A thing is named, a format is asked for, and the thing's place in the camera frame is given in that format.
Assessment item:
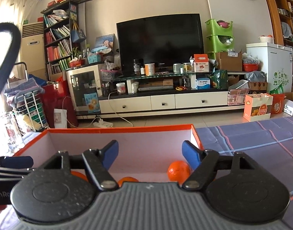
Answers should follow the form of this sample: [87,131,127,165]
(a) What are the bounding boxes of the orange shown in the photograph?
[71,170,88,182]
[167,160,191,185]
[117,177,139,187]

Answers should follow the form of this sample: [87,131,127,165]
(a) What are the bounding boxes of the blue plaid bedsheet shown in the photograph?
[0,116,293,230]

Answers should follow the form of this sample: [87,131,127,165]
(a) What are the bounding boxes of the orange centre back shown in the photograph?
[117,177,139,187]

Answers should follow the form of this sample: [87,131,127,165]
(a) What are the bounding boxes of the black flat television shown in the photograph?
[116,14,204,76]

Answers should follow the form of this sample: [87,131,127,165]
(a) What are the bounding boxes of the orange centre front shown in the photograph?
[167,160,191,185]

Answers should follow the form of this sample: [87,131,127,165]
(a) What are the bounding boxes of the white wire cart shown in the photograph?
[4,62,49,135]

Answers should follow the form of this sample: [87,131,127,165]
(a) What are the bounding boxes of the white air conditioner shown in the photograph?
[20,22,47,80]

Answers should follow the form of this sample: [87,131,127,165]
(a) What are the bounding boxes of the white chest freezer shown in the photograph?
[246,43,293,93]

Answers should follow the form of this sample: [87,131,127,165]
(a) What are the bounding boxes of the red bag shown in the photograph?
[41,80,79,128]

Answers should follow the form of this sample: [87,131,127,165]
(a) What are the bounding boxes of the orange right middle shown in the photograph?
[71,170,88,182]

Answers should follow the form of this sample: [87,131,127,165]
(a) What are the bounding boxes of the wooden shelf right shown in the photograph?
[266,0,293,85]

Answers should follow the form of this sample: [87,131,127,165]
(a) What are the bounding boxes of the clear glass jar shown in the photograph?
[0,112,25,156]

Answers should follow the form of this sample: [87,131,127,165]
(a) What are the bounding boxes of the black bookshelf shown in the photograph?
[41,0,91,81]

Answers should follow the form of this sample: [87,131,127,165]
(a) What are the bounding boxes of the black handheld device left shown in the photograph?
[0,156,34,206]

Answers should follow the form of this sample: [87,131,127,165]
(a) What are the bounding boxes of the brown cardboard box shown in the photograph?
[216,52,243,72]

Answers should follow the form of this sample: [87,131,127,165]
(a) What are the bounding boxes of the white tv stand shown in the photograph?
[98,72,245,118]

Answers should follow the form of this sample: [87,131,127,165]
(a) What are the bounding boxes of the orange cardboard box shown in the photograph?
[15,125,204,182]

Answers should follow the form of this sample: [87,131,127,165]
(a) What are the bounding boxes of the white glass door cabinet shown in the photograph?
[66,62,105,114]

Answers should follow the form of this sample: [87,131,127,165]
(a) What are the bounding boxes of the green stacked bins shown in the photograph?
[205,19,234,59]

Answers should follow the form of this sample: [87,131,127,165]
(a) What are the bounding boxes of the black cable loop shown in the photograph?
[0,22,22,106]

